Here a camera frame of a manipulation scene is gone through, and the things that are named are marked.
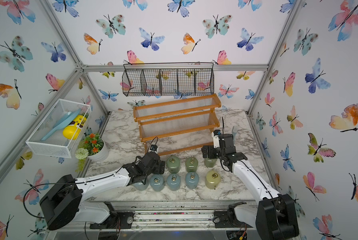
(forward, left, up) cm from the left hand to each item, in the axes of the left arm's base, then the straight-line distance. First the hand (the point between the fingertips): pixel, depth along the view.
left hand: (160, 161), depth 87 cm
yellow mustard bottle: (+3, +38, +25) cm, 45 cm away
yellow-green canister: (-12, -29, +1) cm, 31 cm away
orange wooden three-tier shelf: (+34, -9, -8) cm, 36 cm away
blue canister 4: (-11, -18, +1) cm, 21 cm away
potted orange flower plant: (+6, +38, +7) cm, 39 cm away
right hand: (+5, -29, +7) cm, 30 cm away
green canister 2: (-2, -18, +1) cm, 18 cm away
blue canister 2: (-13, +1, +2) cm, 13 cm away
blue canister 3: (-12, -8, +1) cm, 14 cm away
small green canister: (0, -29, -2) cm, 29 cm away
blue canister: (-13, +10, -5) cm, 17 cm away
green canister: (-2, -8, +2) cm, 8 cm away
